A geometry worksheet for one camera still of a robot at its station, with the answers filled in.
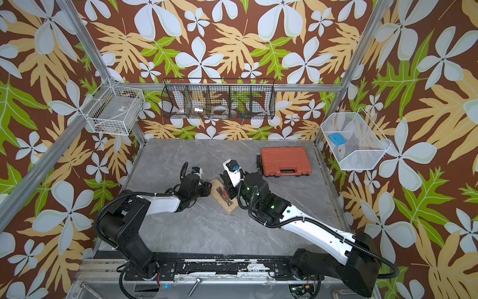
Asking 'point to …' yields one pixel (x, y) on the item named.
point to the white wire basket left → (115, 110)
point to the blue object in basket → (337, 139)
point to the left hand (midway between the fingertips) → (208, 185)
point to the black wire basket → (218, 98)
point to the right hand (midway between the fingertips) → (222, 173)
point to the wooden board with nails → (216, 190)
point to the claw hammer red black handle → (225, 195)
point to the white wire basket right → (365, 144)
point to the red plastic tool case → (279, 161)
